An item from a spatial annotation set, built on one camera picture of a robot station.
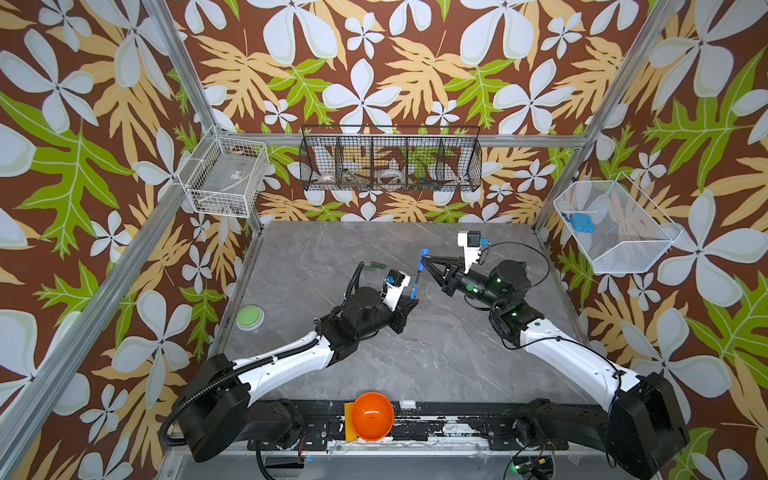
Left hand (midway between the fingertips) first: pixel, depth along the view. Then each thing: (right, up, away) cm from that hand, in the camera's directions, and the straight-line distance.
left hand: (414, 296), depth 76 cm
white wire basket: (-55, +35, +10) cm, 66 cm away
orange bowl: (-11, -31, 0) cm, 33 cm away
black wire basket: (-6, +43, +22) cm, 49 cm away
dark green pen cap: (-8, +7, +32) cm, 34 cm away
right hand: (+1, +9, -8) cm, 12 cm away
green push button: (-50, -9, +17) cm, 54 cm away
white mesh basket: (+58, +17, +2) cm, 60 cm away
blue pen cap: (+2, +11, -7) cm, 14 cm away
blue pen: (-1, +3, -10) cm, 10 cm away
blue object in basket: (+51, +21, +11) cm, 56 cm away
